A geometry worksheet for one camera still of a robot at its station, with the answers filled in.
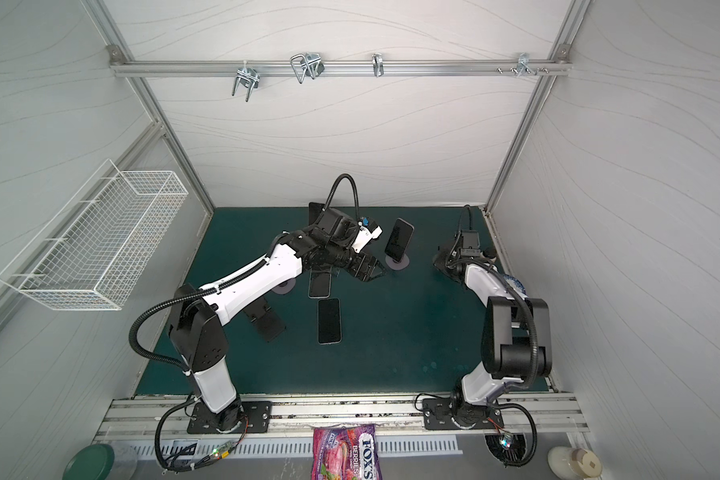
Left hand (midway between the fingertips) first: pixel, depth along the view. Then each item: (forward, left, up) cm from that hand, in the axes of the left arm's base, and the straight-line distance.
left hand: (382, 262), depth 79 cm
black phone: (+22, +22, -3) cm, 31 cm away
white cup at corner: (-41, -40, -11) cm, 59 cm away
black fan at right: (-39, -32, -23) cm, 55 cm away
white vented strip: (-40, +23, -21) cm, 51 cm away
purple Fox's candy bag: (-41, +8, -18) cm, 45 cm away
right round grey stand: (+10, -6, -17) cm, 21 cm away
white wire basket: (-6, +68, +13) cm, 69 cm away
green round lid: (-44, +59, -10) cm, 74 cm away
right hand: (+11, -22, -12) cm, 27 cm away
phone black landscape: (-11, +15, -21) cm, 28 cm away
